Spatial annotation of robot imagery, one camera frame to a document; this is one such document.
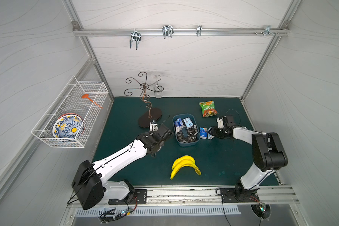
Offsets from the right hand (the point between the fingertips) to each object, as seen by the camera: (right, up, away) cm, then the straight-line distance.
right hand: (212, 131), depth 98 cm
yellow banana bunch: (-22, -15, -18) cm, 32 cm away
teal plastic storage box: (-12, +8, +1) cm, 14 cm away
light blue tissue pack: (-3, -3, -3) cm, 6 cm away
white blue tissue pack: (-17, +6, 0) cm, 18 cm away
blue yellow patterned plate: (-75, +8, -36) cm, 84 cm away
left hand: (-38, -1, -18) cm, 42 cm away
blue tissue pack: (-7, -1, -2) cm, 7 cm away
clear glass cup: (-37, +27, -16) cm, 49 cm away
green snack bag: (-1, +16, +9) cm, 19 cm away
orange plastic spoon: (-77, +23, -20) cm, 83 cm away
